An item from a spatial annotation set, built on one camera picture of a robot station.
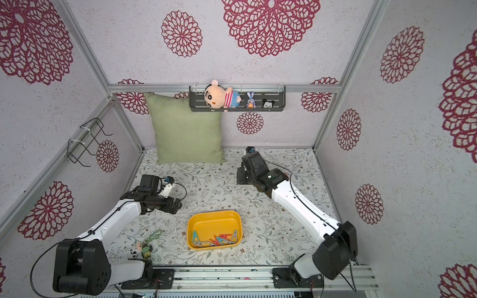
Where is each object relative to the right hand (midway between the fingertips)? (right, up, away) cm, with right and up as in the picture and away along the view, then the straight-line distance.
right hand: (240, 170), depth 79 cm
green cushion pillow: (-30, +18, +20) cm, 41 cm away
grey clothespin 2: (-3, -29, +4) cm, 30 cm away
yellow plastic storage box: (-15, -26, +9) cm, 31 cm away
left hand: (-32, -16, +8) cm, 37 cm away
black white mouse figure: (+14, +32, +13) cm, 37 cm away
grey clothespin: (-18, -32, +2) cm, 37 cm away
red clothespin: (-7, -30, +4) cm, 31 cm away
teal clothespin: (-21, -30, +4) cm, 36 cm away
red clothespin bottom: (-11, -32, +3) cm, 34 cm away
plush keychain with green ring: (-41, -34, 0) cm, 53 cm away
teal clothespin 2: (-9, -32, +4) cm, 33 cm away
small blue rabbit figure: (+5, +32, +10) cm, 34 cm away
